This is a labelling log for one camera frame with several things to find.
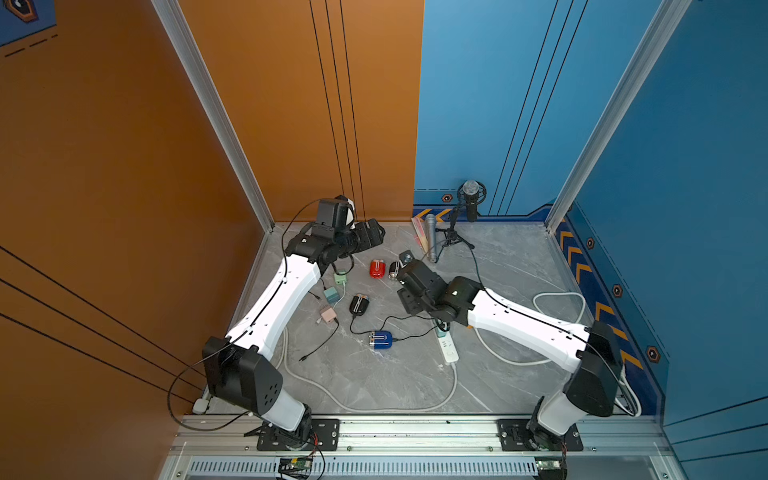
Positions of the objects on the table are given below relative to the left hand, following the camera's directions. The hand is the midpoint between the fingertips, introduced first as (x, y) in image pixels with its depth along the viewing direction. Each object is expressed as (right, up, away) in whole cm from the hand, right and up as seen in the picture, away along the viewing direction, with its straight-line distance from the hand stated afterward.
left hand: (374, 230), depth 79 cm
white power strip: (+21, -34, +6) cm, 40 cm away
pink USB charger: (-16, -26, +14) cm, 33 cm away
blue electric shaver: (+2, -31, +8) cm, 32 cm away
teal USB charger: (-15, -20, +18) cm, 31 cm away
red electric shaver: (-1, -12, +24) cm, 27 cm away
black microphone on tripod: (+31, +13, +18) cm, 38 cm away
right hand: (+11, -16, +1) cm, 19 cm away
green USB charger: (-14, -15, +22) cm, 30 cm away
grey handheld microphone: (+20, 0, +34) cm, 39 cm away
